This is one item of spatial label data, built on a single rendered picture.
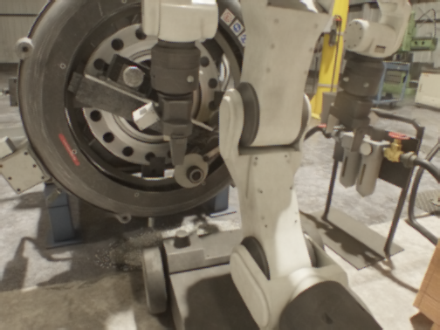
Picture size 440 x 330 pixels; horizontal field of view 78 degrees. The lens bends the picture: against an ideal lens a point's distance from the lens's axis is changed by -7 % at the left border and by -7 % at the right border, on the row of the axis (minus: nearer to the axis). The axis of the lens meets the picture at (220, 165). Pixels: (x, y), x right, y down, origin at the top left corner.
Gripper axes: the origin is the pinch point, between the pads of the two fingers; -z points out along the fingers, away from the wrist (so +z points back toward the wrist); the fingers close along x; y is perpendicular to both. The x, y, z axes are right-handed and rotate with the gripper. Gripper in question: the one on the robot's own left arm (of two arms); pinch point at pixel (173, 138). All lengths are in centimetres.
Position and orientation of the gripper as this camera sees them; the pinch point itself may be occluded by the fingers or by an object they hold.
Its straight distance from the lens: 60.7
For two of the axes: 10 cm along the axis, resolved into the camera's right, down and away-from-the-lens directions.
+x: -3.1, -5.2, 7.9
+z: 1.1, -8.5, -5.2
